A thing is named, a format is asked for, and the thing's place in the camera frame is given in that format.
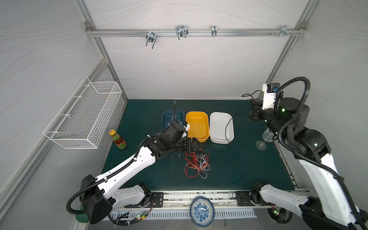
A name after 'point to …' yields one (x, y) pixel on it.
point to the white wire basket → (76, 124)
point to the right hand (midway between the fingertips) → (254, 100)
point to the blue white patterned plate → (202, 212)
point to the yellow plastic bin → (199, 125)
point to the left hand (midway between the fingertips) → (193, 145)
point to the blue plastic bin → (167, 117)
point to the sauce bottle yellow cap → (119, 141)
